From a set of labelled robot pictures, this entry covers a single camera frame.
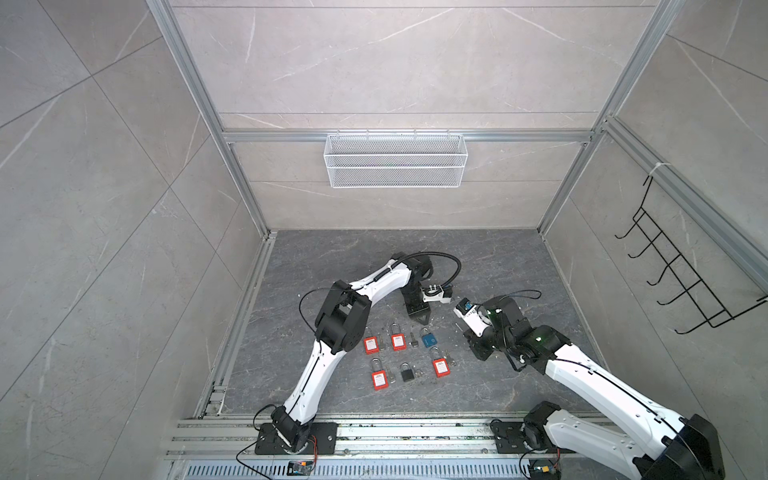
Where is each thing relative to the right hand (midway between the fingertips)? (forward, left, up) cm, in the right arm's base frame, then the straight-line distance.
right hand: (467, 329), depth 81 cm
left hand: (+11, +11, -8) cm, 18 cm away
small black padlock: (-8, +17, -10) cm, 22 cm away
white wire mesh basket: (+53, +20, +20) cm, 60 cm away
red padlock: (0, +27, -9) cm, 29 cm away
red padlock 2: (-9, +25, -8) cm, 28 cm away
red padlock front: (-7, +7, -9) cm, 13 cm away
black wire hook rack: (+4, -47, +21) cm, 51 cm away
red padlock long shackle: (+1, +19, -9) cm, 21 cm away
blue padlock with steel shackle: (+2, +9, -10) cm, 14 cm away
